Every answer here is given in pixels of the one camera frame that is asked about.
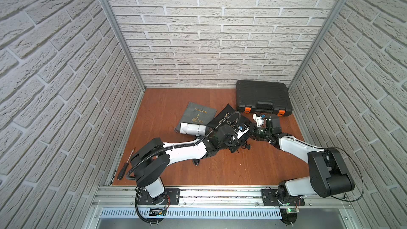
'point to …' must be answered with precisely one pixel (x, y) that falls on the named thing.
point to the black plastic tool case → (263, 96)
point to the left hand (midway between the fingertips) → (244, 137)
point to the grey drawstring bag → (195, 113)
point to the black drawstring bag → (228, 116)
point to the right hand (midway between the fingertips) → (242, 128)
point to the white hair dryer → (194, 129)
